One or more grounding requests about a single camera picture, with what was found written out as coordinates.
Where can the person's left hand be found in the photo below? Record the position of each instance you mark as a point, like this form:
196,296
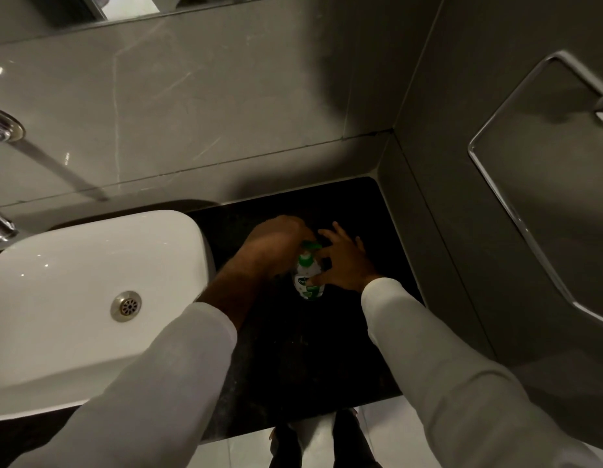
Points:
272,243

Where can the person's right hand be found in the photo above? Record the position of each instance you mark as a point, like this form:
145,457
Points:
347,268

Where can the white green hand soap bottle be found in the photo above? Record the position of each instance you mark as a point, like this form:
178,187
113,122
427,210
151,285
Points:
305,277

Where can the person's left forearm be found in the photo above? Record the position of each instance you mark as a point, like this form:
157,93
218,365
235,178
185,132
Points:
150,385

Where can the person's right forearm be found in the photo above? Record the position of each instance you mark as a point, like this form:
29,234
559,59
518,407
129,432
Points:
467,385

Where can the person's right dark shoe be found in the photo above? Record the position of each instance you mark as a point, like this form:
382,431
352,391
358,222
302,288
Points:
352,441

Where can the person's dark shoe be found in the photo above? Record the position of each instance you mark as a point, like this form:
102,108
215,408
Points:
352,441
284,448

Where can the person's left dark shoe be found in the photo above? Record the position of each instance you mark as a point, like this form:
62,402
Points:
284,448

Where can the metal sink drain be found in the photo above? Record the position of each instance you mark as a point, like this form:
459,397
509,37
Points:
126,306

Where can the white ceramic sink basin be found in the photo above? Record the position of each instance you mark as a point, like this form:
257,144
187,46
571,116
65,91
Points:
62,311

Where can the wall mirror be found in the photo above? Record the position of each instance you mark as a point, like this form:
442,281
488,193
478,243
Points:
135,2

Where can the chrome wall faucet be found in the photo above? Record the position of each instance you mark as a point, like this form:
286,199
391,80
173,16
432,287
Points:
1,126

